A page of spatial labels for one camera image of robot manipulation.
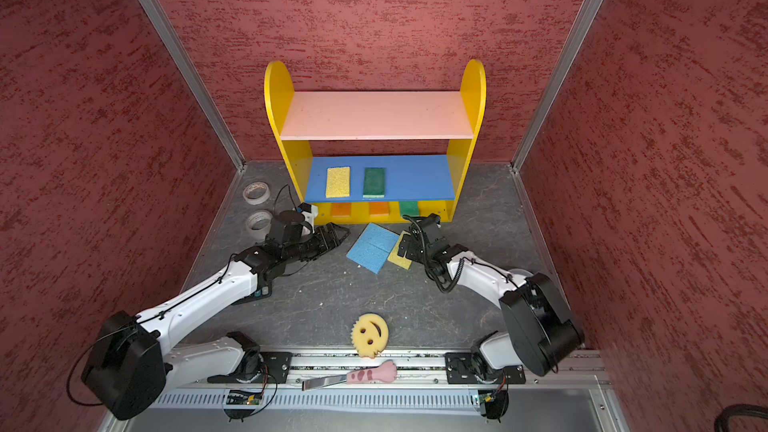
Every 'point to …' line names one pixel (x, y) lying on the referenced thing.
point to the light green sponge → (410, 208)
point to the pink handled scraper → (382, 373)
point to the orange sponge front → (379, 208)
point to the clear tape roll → (256, 192)
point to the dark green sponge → (374, 183)
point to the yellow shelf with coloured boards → (376, 157)
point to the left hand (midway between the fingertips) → (343, 242)
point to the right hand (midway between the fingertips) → (409, 254)
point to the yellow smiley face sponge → (369, 335)
